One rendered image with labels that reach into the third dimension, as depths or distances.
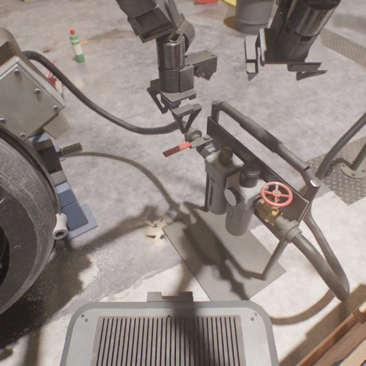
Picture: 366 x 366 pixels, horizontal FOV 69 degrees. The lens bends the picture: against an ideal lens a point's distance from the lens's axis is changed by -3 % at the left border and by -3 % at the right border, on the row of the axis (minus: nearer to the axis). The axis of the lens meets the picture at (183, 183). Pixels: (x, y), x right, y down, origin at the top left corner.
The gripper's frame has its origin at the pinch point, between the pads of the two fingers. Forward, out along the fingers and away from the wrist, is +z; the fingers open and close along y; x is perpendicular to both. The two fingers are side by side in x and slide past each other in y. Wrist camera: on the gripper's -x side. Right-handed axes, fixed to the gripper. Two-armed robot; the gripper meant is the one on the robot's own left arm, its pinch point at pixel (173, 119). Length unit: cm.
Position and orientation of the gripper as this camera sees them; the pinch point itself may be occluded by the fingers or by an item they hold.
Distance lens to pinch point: 69.4
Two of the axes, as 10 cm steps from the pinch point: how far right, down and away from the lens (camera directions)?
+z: 0.2, 6.5, 7.6
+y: -5.4, -6.4, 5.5
